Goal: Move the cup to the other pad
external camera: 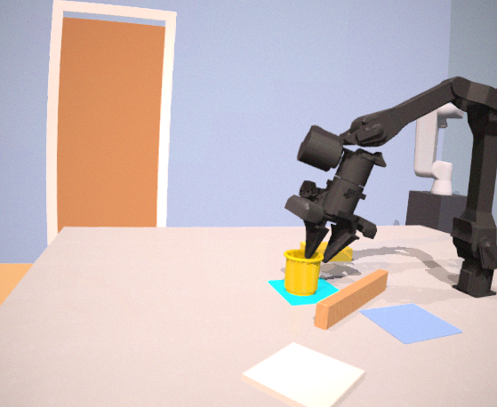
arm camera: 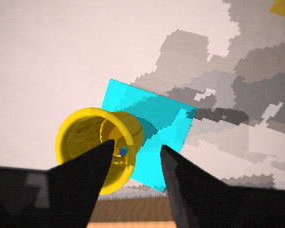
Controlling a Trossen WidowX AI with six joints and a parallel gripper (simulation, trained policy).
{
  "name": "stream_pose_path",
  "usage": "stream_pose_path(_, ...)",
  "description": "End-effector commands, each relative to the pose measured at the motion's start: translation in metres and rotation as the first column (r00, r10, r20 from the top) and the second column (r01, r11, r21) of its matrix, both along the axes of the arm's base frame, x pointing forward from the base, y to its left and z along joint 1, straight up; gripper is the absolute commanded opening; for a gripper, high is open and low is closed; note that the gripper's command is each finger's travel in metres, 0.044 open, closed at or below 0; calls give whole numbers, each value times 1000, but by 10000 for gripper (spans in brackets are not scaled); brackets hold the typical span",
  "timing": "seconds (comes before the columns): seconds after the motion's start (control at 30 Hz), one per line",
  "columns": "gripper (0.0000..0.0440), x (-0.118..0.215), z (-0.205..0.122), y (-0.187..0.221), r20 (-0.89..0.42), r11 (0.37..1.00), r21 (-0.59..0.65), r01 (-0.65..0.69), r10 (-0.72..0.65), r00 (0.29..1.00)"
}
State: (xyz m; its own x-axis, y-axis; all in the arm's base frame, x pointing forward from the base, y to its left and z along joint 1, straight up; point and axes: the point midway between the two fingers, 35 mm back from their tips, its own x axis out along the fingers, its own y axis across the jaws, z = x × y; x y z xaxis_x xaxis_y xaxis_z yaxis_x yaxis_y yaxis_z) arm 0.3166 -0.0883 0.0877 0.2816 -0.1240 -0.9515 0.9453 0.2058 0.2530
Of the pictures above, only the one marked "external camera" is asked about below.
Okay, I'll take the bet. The yellow rectangular block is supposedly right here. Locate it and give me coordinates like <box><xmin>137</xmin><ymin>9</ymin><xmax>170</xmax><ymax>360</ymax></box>
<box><xmin>301</xmin><ymin>242</ymin><xmax>353</xmax><ymax>261</ymax></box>

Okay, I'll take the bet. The white flat square pad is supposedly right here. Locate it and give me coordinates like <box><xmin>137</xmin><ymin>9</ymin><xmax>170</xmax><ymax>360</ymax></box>
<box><xmin>241</xmin><ymin>343</ymin><xmax>365</xmax><ymax>407</ymax></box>

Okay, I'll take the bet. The orange wooden beam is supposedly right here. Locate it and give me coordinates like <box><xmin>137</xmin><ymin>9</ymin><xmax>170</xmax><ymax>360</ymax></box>
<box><xmin>315</xmin><ymin>269</ymin><xmax>388</xmax><ymax>330</ymax></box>

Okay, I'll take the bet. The yellow cup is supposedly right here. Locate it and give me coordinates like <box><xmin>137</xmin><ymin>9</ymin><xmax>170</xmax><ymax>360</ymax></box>
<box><xmin>284</xmin><ymin>250</ymin><xmax>324</xmax><ymax>296</ymax></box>

